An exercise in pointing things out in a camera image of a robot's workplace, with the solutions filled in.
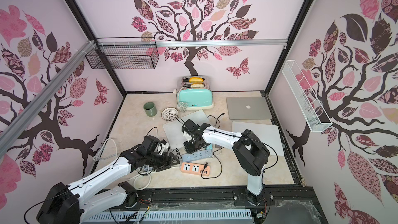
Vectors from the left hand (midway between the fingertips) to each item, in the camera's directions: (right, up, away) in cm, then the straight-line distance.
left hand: (174, 168), depth 77 cm
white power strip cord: (-35, +2, +8) cm, 36 cm away
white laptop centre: (-4, +14, +20) cm, 25 cm away
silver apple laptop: (+47, +31, +33) cm, 65 cm away
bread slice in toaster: (+10, +50, +25) cm, 57 cm away
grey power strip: (+14, +5, +8) cm, 17 cm away
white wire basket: (+71, +28, -2) cm, 76 cm away
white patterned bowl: (-9, +27, +28) cm, 40 cm away
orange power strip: (+11, -2, +4) cm, 11 cm away
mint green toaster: (+10, +37, +25) cm, 46 cm away
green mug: (-21, +30, +27) cm, 46 cm away
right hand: (+8, +6, +8) cm, 13 cm away
